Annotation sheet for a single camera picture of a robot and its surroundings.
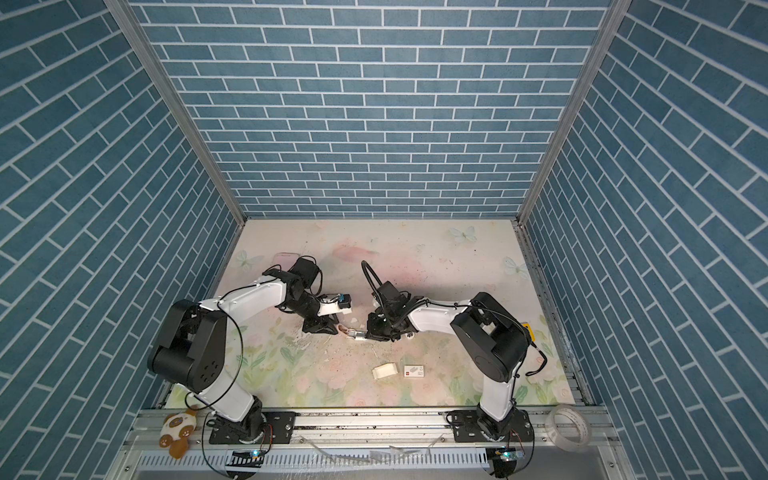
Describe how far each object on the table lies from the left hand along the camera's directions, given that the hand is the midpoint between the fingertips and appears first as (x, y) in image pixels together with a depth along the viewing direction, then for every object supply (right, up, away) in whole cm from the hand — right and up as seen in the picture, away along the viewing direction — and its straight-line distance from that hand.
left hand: (335, 322), depth 88 cm
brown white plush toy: (-35, -21, -17) cm, 44 cm away
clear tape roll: (+64, -20, -16) cm, 69 cm away
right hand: (+8, -3, +1) cm, 9 cm away
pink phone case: (-21, +18, +17) cm, 32 cm away
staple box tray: (+15, -12, -5) cm, 20 cm away
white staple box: (+23, -12, -6) cm, 27 cm away
